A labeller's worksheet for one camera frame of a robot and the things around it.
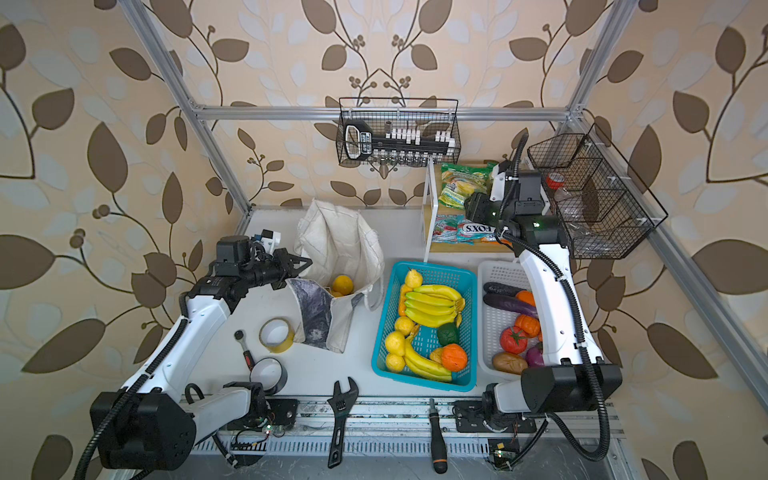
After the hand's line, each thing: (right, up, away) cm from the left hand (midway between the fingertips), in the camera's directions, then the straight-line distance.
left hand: (312, 259), depth 76 cm
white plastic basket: (+52, -20, +15) cm, 57 cm away
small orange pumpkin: (+59, -19, +7) cm, 62 cm away
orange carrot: (+61, -12, +13) cm, 64 cm away
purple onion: (+59, -27, +4) cm, 65 cm away
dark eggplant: (+55, -10, +18) cm, 59 cm away
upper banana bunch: (+32, -15, +14) cm, 38 cm away
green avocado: (+36, -21, +7) cm, 43 cm away
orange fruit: (+36, -25, -1) cm, 44 cm away
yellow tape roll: (-10, -25, +9) cm, 29 cm away
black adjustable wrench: (+8, -37, 0) cm, 37 cm away
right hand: (+42, +13, -3) cm, 44 cm away
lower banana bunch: (+28, -28, +2) cm, 40 cm away
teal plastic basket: (+20, -20, +5) cm, 29 cm away
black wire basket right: (+73, +13, -3) cm, 74 cm away
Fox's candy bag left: (+40, +8, +13) cm, 43 cm away
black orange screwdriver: (+32, -43, -6) cm, 54 cm away
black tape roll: (-13, -32, +6) cm, 35 cm away
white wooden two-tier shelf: (+31, +16, +1) cm, 34 cm away
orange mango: (+24, -11, +17) cm, 32 cm away
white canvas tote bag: (+3, +4, +19) cm, 19 cm away
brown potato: (+51, -27, +1) cm, 58 cm away
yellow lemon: (+5, -9, +17) cm, 20 cm away
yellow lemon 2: (+21, -27, +2) cm, 35 cm away
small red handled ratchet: (-24, -23, +11) cm, 35 cm away
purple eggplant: (+55, -14, +9) cm, 57 cm away
